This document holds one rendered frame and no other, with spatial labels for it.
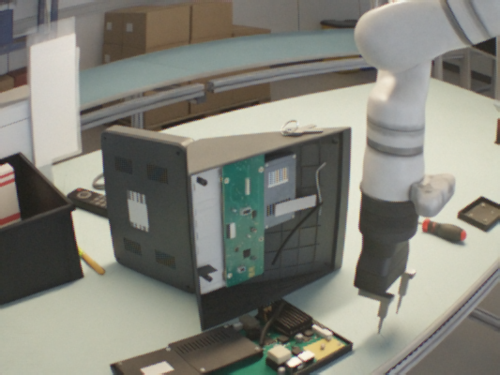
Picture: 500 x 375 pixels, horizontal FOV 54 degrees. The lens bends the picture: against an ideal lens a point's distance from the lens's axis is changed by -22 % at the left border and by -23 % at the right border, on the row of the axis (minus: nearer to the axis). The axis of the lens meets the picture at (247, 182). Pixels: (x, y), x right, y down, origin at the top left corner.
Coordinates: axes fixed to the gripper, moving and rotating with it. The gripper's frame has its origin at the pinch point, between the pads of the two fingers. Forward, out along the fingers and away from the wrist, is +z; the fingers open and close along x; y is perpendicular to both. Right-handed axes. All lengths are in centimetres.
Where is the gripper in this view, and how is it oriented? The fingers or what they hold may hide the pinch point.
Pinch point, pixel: (387, 322)
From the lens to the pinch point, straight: 71.9
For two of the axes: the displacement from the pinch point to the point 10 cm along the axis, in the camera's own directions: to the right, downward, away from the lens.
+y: -7.8, -2.4, 5.8
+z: 0.1, 9.2, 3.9
